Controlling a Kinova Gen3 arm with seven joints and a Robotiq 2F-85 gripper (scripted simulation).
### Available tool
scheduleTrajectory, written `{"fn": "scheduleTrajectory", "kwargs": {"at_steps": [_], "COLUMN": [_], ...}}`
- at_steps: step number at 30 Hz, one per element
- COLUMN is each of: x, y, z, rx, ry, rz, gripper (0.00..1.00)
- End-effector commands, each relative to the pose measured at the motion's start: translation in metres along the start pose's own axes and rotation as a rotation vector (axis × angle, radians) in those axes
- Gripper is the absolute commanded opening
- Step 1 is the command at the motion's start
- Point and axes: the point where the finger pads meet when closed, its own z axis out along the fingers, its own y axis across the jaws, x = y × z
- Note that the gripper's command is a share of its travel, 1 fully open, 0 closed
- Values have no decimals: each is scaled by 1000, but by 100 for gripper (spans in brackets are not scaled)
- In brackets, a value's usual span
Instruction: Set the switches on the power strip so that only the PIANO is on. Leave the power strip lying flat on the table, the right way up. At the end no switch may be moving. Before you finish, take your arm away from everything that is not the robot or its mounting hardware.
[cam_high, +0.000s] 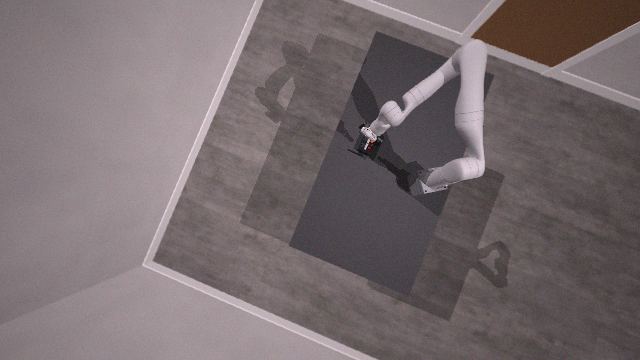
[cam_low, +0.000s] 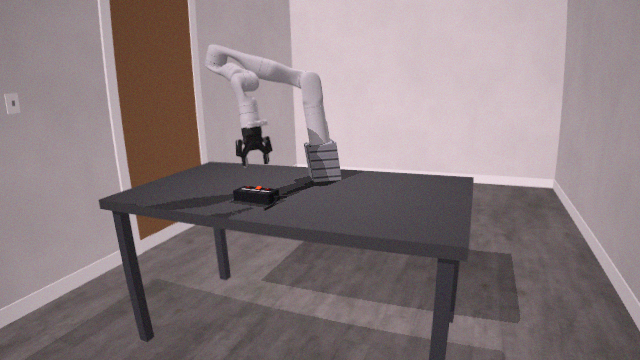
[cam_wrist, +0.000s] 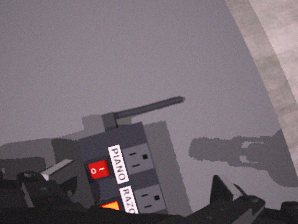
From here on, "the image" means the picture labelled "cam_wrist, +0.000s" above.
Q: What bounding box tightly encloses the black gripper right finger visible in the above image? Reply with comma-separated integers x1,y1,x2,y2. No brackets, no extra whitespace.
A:
156,175,298,224

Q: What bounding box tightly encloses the grey power strip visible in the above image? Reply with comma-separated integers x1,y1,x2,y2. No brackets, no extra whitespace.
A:
78,96,183,214

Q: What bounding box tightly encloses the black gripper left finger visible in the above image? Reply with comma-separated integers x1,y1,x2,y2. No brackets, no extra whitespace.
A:
0,159,89,213

